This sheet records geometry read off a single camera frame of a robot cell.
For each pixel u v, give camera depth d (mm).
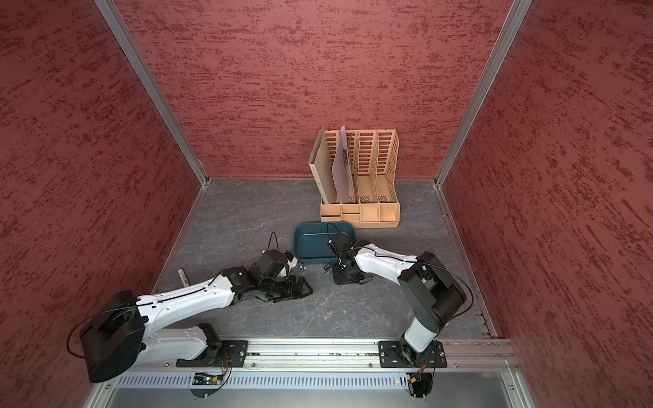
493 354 760
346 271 764
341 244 725
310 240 997
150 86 871
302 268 900
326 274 899
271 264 642
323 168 949
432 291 461
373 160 1136
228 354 736
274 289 683
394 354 741
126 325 409
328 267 920
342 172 1143
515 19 725
